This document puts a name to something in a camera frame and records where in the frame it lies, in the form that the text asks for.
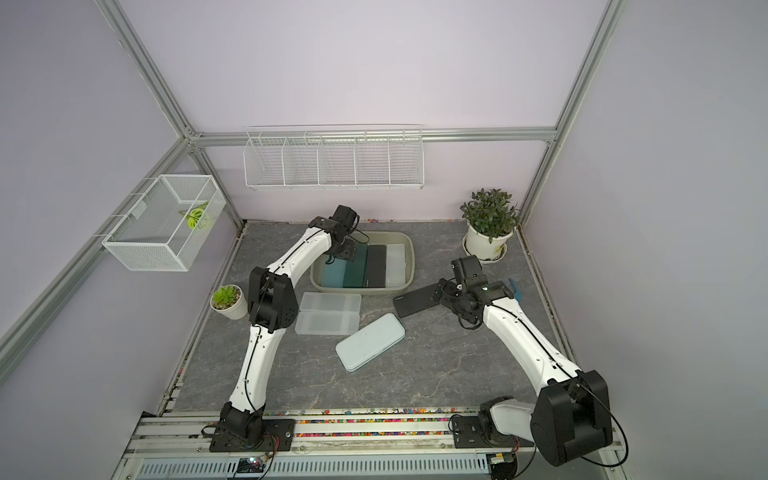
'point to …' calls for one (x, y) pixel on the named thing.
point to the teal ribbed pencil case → (333, 274)
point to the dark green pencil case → (355, 271)
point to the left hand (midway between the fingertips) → (339, 250)
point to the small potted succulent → (228, 300)
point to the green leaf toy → (197, 217)
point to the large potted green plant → (492, 217)
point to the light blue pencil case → (356, 350)
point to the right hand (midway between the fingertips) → (445, 297)
